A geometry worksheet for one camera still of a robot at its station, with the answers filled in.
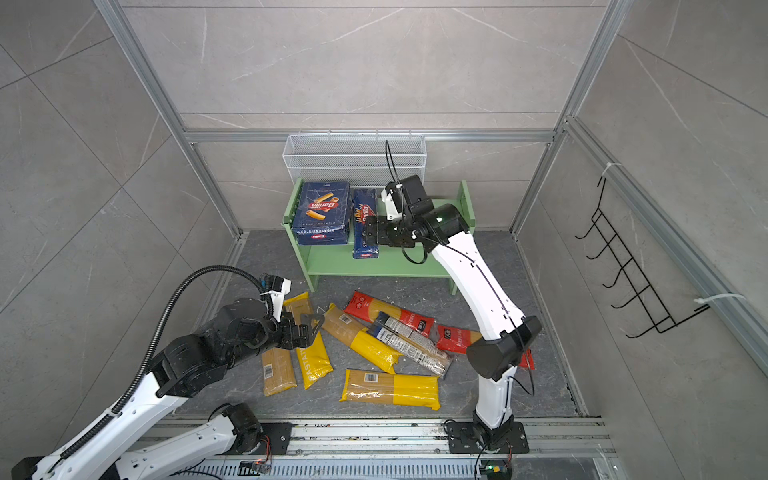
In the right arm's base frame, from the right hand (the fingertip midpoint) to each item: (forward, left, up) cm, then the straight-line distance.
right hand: (375, 232), depth 74 cm
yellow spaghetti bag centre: (-17, +2, -31) cm, 35 cm away
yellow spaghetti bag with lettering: (-21, +19, -31) cm, 42 cm away
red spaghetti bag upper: (-4, +5, -32) cm, 32 cm away
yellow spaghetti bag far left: (-23, +29, -31) cm, 48 cm away
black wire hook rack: (-20, -59, -2) cm, 62 cm away
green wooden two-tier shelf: (+18, -26, -6) cm, 33 cm away
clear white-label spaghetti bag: (-18, -12, -30) cm, 37 cm away
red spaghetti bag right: (-16, -22, -30) cm, 41 cm away
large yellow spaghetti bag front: (-29, -3, -30) cm, 42 cm away
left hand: (-19, +15, -6) cm, 25 cm away
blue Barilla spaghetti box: (+13, +3, -2) cm, 14 cm away
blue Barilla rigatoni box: (+9, +14, -1) cm, 16 cm away
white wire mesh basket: (+39, +6, -3) cm, 39 cm away
